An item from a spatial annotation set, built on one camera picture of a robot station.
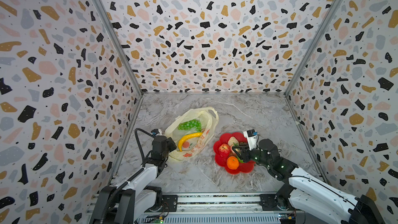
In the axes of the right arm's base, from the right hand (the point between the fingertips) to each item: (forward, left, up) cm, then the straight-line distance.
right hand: (235, 148), depth 78 cm
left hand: (+8, +34, -6) cm, 35 cm away
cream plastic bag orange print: (+17, +25, -13) cm, 33 cm away
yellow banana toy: (+12, +27, -10) cm, 31 cm away
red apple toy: (+3, +5, -7) cm, 9 cm away
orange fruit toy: (-4, +1, -9) cm, 10 cm away
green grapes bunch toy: (+19, +24, -9) cm, 32 cm away
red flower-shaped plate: (0, +3, -10) cm, 11 cm away
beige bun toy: (+9, 0, -8) cm, 12 cm away
